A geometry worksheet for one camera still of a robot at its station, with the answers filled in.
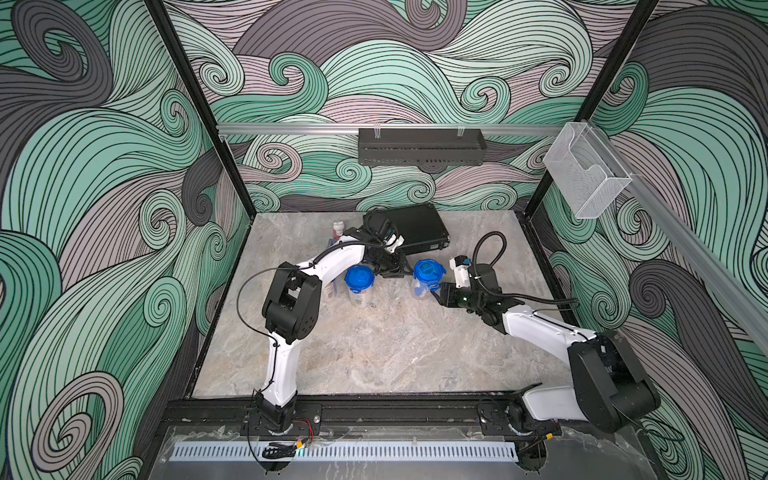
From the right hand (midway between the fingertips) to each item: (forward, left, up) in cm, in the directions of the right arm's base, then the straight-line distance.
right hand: (433, 290), depth 88 cm
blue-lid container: (+1, +22, +5) cm, 23 cm away
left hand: (+5, +7, +4) cm, 9 cm away
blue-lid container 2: (+2, +2, +6) cm, 6 cm away
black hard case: (+37, -1, -12) cm, 39 cm away
